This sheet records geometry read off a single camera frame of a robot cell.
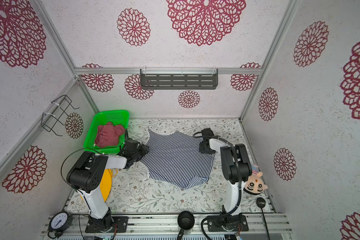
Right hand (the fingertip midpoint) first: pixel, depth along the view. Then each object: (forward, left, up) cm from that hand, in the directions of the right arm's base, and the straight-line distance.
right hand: (206, 148), depth 102 cm
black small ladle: (-34, -27, -1) cm, 43 cm away
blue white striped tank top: (-9, +20, 0) cm, 22 cm away
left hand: (-4, +40, 0) cm, 40 cm away
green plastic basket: (+24, +69, +5) cm, 73 cm away
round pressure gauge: (-48, +74, +4) cm, 88 cm away
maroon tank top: (+6, +69, +6) cm, 70 cm away
